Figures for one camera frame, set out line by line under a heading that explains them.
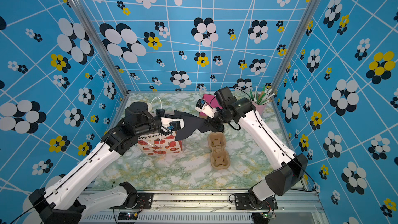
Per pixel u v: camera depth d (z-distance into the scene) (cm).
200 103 63
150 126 55
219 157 85
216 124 63
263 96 91
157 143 74
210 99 63
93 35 87
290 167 40
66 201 39
